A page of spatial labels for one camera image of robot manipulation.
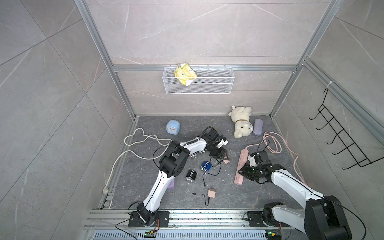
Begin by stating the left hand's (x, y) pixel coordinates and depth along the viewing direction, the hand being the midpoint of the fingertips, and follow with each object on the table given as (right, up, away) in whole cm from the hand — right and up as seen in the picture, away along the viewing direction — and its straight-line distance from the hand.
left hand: (228, 157), depth 93 cm
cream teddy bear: (+13, +28, +17) cm, 35 cm away
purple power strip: (-34, -14, -10) cm, 38 cm away
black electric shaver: (-22, +1, 0) cm, 22 cm away
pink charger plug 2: (-12, -17, -13) cm, 24 cm away
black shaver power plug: (-23, -9, -8) cm, 26 cm away
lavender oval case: (+25, +17, +14) cm, 33 cm away
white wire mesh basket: (-6, +51, +7) cm, 52 cm away
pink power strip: (+4, -10, -10) cm, 14 cm away
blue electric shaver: (-17, +3, +3) cm, 17 cm away
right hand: (+6, -7, -7) cm, 12 cm away
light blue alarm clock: (-37, +19, +9) cm, 42 cm away
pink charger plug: (-1, -2, -1) cm, 3 cm away
